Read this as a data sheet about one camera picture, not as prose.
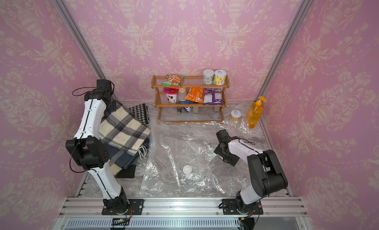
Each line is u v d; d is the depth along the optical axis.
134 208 0.74
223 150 0.69
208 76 0.89
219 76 0.88
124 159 0.83
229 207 0.73
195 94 1.01
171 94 0.95
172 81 0.87
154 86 0.92
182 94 0.97
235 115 1.06
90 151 0.51
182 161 0.89
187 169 0.85
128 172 0.83
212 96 1.00
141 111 1.10
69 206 0.77
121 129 0.89
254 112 0.97
